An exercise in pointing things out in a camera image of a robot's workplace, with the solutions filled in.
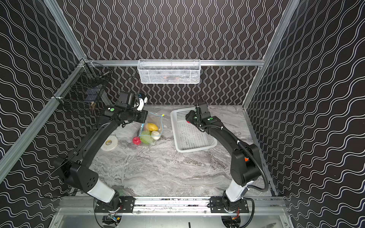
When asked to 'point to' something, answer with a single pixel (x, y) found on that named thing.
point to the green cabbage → (146, 137)
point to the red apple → (136, 140)
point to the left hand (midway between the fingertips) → (149, 114)
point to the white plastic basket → (188, 137)
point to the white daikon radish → (155, 135)
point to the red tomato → (188, 122)
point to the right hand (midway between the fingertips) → (188, 117)
